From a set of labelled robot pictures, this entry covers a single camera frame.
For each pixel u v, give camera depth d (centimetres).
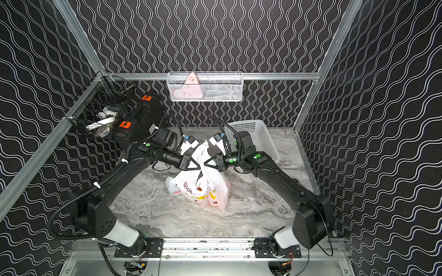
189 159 67
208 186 71
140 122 90
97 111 92
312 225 41
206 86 98
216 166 69
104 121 75
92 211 41
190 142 70
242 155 61
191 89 89
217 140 67
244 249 76
